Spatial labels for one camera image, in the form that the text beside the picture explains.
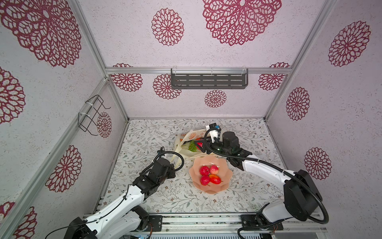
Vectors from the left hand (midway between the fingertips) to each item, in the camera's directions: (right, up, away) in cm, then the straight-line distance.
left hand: (173, 166), depth 83 cm
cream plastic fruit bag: (+5, +9, -1) cm, 10 cm away
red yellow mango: (+24, -7, +1) cm, 25 cm away
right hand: (+13, +15, -5) cm, 21 cm away
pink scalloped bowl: (+30, -5, +5) cm, 31 cm away
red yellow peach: (+23, -3, +5) cm, 24 cm away
